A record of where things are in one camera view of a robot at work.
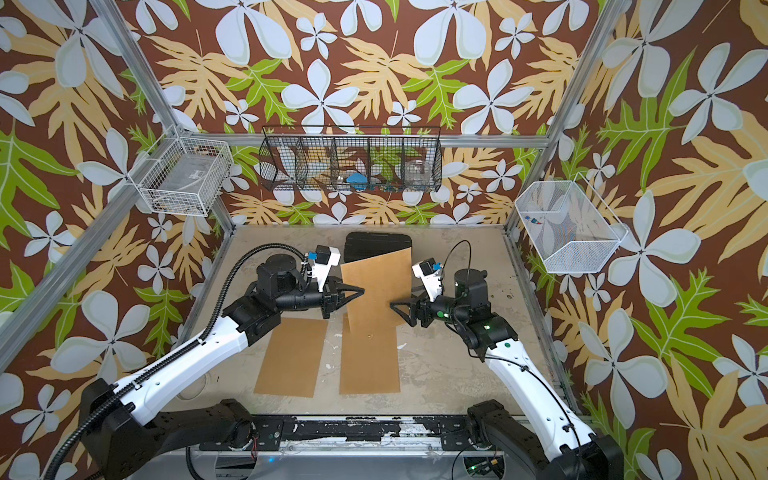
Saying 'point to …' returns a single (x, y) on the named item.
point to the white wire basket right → (571, 227)
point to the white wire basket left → (181, 175)
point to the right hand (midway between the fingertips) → (399, 298)
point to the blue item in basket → (358, 181)
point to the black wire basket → (372, 158)
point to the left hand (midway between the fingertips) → (363, 287)
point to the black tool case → (360, 245)
